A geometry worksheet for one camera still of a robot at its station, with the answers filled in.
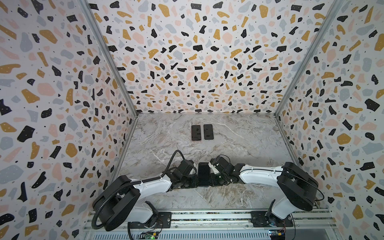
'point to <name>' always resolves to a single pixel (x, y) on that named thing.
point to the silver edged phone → (196, 133)
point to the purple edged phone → (208, 133)
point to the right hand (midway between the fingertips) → (204, 182)
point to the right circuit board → (277, 234)
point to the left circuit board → (149, 235)
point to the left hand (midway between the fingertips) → (201, 182)
